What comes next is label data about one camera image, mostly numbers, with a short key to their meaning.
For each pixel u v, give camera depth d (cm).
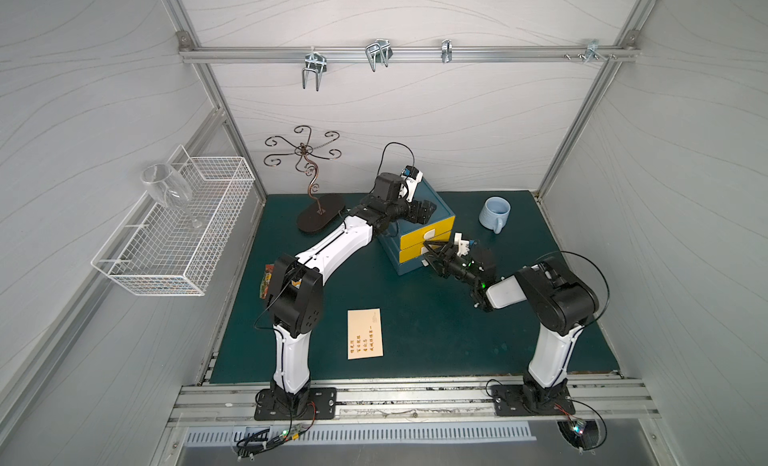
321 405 73
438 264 86
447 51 78
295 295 50
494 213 108
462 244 89
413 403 75
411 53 78
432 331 86
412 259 92
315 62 78
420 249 90
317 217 112
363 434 70
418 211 77
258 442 66
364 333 84
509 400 73
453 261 84
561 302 51
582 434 72
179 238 69
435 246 86
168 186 67
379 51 76
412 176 76
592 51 76
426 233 84
